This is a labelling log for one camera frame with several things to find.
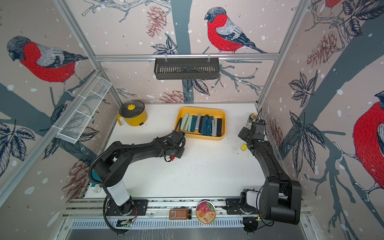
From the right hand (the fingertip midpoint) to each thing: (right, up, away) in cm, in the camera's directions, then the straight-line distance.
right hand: (248, 131), depth 89 cm
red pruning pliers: (-46, -16, 0) cm, 48 cm away
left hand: (-40, -11, +5) cm, 42 cm away
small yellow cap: (-1, -11, +4) cm, 12 cm away
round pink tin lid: (-27, -37, -19) cm, 49 cm away
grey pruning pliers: (-31, +4, +15) cm, 35 cm away
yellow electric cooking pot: (-75, +11, +13) cm, 77 cm away
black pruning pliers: (-15, +2, +12) cm, 20 cm away
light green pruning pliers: (-19, +3, +12) cm, 23 cm away
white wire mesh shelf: (-92, +10, -13) cm, 93 cm away
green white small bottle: (+6, +8, +9) cm, 14 cm away
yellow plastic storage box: (-15, +11, +24) cm, 30 cm away
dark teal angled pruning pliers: (-26, +3, +12) cm, 29 cm away
